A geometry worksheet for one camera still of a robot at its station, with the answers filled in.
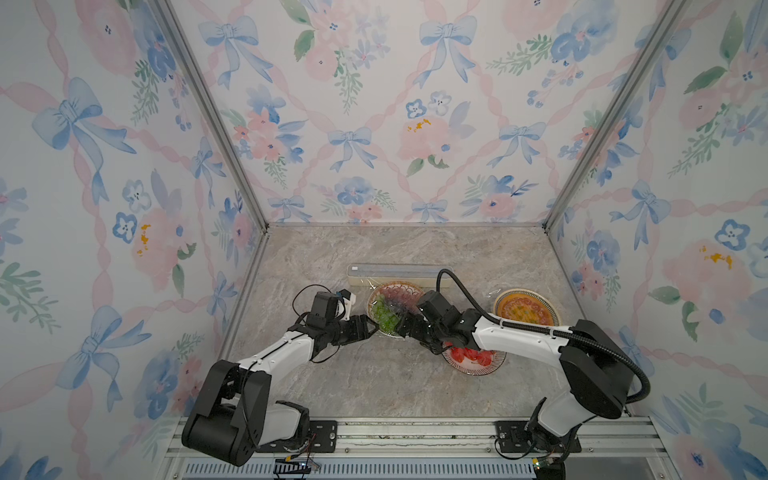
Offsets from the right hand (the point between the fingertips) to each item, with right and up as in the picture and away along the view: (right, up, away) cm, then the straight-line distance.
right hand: (405, 333), depth 85 cm
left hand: (-9, +1, +1) cm, 9 cm away
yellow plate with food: (+39, +6, +10) cm, 40 cm away
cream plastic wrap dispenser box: (-10, +16, +12) cm, 22 cm away
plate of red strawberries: (+18, -7, -2) cm, 20 cm away
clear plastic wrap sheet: (+32, +10, +15) cm, 37 cm away
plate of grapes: (-5, +8, +10) cm, 13 cm away
